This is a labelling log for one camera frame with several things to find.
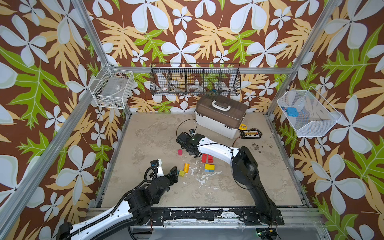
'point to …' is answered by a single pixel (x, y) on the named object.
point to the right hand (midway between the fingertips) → (195, 148)
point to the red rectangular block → (204, 158)
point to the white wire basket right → (316, 116)
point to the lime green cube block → (181, 173)
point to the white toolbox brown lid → (220, 113)
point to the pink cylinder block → (180, 152)
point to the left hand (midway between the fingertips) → (170, 167)
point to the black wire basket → (195, 79)
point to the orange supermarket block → (186, 167)
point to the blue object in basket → (292, 111)
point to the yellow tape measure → (242, 127)
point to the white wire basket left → (112, 87)
